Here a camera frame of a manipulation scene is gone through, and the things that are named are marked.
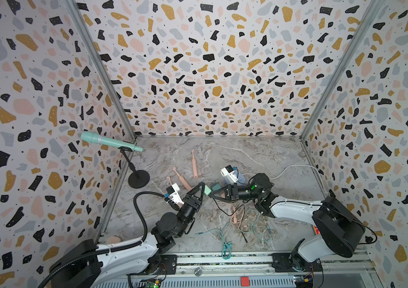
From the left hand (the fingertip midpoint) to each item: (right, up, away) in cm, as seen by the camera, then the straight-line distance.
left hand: (209, 187), depth 69 cm
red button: (+14, -39, +4) cm, 41 cm away
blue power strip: (+12, +3, +5) cm, 13 cm away
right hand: (+3, -4, -1) cm, 5 cm away
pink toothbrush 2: (-16, -2, +29) cm, 33 cm away
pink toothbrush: (-10, +5, +38) cm, 39 cm away
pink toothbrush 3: (-23, -2, +30) cm, 38 cm away
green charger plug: (-1, -1, 0) cm, 2 cm away
